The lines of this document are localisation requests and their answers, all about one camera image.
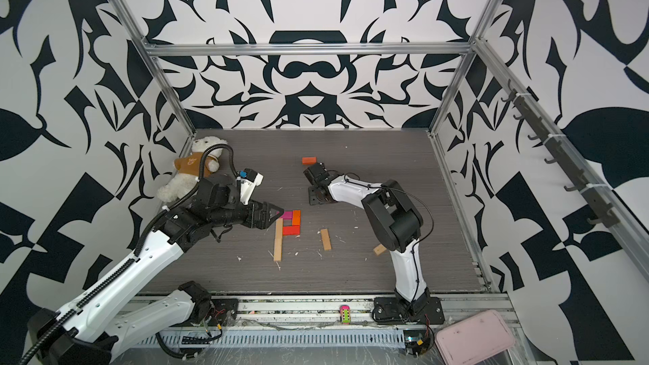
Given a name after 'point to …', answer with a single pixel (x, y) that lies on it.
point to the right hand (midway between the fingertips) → (317, 192)
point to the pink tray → (475, 338)
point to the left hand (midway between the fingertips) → (270, 203)
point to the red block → (290, 231)
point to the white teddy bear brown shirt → (188, 167)
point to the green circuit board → (416, 340)
